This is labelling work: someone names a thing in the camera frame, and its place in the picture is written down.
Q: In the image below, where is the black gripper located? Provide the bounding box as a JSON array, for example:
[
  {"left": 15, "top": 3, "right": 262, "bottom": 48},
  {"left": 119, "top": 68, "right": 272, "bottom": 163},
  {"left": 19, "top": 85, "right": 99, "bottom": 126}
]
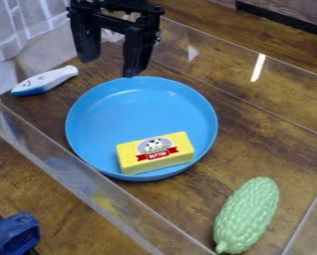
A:
[{"left": 67, "top": 0, "right": 165, "bottom": 78}]

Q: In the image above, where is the yellow butter brick toy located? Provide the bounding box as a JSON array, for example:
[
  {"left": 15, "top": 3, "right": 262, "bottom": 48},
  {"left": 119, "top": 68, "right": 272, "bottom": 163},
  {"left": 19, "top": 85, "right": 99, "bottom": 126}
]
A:
[{"left": 117, "top": 131, "right": 194, "bottom": 175}]

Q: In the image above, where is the blue round plastic tray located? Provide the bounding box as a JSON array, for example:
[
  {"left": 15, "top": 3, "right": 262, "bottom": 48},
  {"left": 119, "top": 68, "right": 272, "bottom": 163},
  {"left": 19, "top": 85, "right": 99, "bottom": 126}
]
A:
[{"left": 66, "top": 77, "right": 218, "bottom": 181}]

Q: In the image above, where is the white checkered cloth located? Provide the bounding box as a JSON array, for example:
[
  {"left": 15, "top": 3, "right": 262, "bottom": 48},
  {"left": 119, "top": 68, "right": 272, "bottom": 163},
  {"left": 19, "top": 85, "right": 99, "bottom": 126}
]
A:
[{"left": 0, "top": 0, "right": 70, "bottom": 62}]

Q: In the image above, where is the white blue fish toy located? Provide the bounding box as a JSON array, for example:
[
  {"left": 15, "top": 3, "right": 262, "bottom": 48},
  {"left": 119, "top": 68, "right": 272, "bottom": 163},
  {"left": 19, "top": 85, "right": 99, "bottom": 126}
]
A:
[{"left": 11, "top": 65, "right": 79, "bottom": 97}]

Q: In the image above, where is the green bitter gourd toy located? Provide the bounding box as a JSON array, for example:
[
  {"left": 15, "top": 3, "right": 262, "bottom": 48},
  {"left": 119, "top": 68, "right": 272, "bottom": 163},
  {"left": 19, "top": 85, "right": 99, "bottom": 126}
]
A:
[{"left": 213, "top": 177, "right": 280, "bottom": 254}]

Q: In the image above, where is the clear acrylic enclosure wall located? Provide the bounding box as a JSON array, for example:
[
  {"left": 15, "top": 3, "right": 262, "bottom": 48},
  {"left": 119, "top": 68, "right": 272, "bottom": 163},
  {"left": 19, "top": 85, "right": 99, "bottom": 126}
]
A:
[{"left": 0, "top": 20, "right": 317, "bottom": 255}]

